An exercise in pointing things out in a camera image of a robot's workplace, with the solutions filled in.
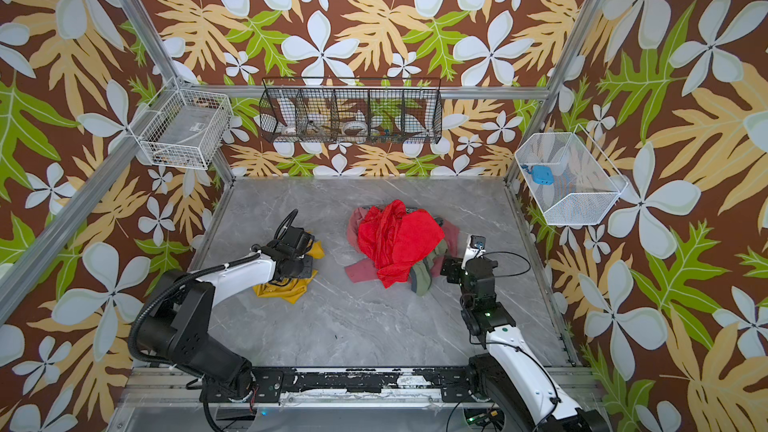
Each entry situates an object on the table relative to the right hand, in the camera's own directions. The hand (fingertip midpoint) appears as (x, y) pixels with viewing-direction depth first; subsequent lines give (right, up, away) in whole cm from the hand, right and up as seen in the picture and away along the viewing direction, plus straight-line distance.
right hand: (459, 251), depth 83 cm
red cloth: (-18, +3, +5) cm, 19 cm away
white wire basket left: (-81, +36, +2) cm, 88 cm away
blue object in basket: (+25, +22, +2) cm, 33 cm away
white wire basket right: (+32, +20, 0) cm, 38 cm away
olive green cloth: (-11, -7, +5) cm, 14 cm away
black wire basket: (-32, +45, +14) cm, 57 cm away
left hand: (-48, -5, +10) cm, 49 cm away
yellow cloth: (-48, -11, +1) cm, 50 cm away
